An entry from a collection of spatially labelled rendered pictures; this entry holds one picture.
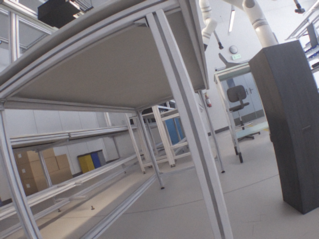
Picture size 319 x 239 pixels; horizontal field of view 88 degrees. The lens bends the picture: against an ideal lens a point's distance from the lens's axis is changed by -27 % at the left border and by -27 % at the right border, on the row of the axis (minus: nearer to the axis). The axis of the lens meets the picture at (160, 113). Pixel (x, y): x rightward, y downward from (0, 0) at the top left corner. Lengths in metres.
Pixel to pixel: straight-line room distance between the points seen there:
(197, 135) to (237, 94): 3.42
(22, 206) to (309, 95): 1.33
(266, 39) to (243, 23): 7.30
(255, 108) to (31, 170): 6.97
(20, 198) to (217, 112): 7.12
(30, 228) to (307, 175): 1.23
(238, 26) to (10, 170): 8.14
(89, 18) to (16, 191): 0.66
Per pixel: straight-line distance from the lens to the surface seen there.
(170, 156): 3.69
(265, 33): 1.15
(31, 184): 4.26
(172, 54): 0.50
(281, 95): 1.00
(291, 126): 1.02
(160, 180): 2.45
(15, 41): 1.21
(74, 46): 0.62
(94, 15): 0.60
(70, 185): 2.38
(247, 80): 7.82
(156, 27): 0.53
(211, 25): 1.46
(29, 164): 4.15
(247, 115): 7.72
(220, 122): 7.55
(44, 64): 0.69
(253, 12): 1.20
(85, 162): 6.68
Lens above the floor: 0.63
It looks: 5 degrees up
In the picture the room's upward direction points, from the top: 17 degrees counter-clockwise
